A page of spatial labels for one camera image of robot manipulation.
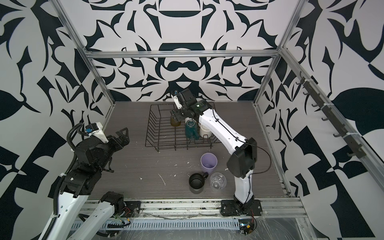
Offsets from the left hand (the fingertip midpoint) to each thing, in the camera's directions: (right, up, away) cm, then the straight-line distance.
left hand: (118, 129), depth 67 cm
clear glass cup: (+47, -29, +15) cm, 57 cm away
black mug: (+35, -30, +15) cm, 49 cm away
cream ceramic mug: (+31, +5, +7) cm, 32 cm away
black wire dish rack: (+13, -7, +33) cm, 36 cm away
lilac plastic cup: (+41, -18, +13) cm, 47 cm away
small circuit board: (+58, -45, +4) cm, 74 cm away
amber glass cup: (+21, +1, +36) cm, 42 cm away
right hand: (+25, +9, +14) cm, 30 cm away
